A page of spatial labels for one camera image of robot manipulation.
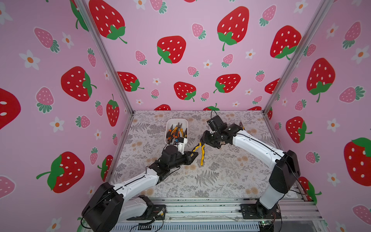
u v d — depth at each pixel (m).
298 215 0.73
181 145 0.74
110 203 0.41
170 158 0.63
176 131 1.07
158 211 0.73
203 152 0.80
